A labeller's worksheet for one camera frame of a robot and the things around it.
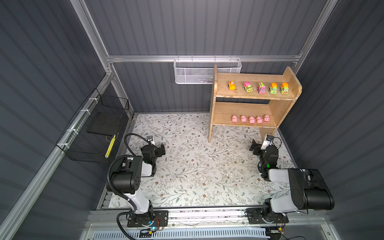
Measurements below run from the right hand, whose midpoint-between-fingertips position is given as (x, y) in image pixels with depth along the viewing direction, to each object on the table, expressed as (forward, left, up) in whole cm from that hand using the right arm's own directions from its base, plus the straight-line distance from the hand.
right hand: (263, 142), depth 90 cm
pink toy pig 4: (+8, +19, +12) cm, 24 cm away
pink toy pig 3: (+8, +13, +12) cm, 20 cm away
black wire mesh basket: (-7, +90, +20) cm, 92 cm away
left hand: (+2, +69, -4) cm, 69 cm away
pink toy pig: (+9, 0, +12) cm, 15 cm away
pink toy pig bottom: (+7, +9, +13) cm, 17 cm away
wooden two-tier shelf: (+42, -4, -3) cm, 42 cm away
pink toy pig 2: (+7, +5, +13) cm, 15 cm away
